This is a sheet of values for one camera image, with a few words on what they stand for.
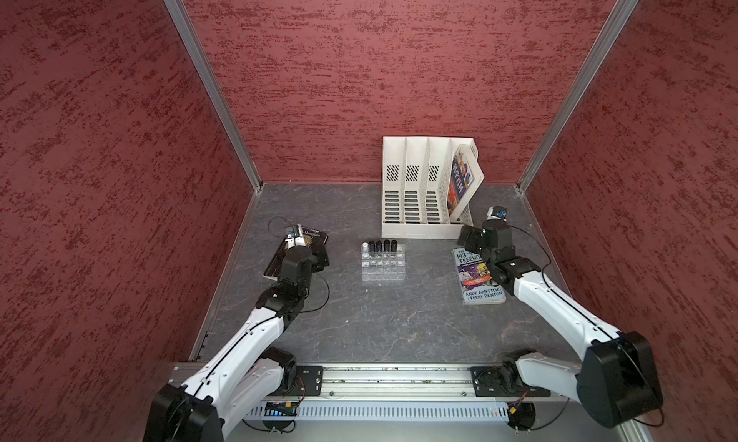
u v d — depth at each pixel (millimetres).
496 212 742
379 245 915
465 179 947
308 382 740
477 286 894
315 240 1019
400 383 755
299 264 592
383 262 947
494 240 638
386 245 921
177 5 724
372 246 921
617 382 395
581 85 894
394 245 918
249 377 567
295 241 685
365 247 920
